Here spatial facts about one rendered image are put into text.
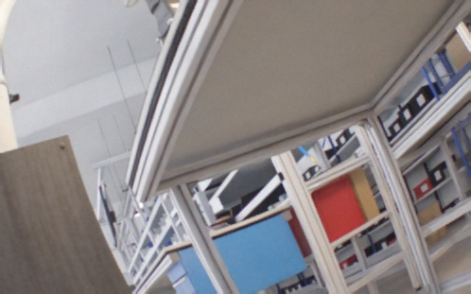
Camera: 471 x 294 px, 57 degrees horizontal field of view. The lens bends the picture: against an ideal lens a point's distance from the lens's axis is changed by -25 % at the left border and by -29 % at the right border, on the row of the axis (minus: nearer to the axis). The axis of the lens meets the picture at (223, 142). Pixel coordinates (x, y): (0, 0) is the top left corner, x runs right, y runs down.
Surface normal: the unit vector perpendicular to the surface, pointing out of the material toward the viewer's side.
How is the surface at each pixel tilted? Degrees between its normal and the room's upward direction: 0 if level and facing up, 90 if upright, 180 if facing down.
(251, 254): 90
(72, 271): 90
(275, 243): 90
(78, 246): 90
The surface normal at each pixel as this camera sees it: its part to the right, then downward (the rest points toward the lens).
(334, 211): 0.25, -0.40
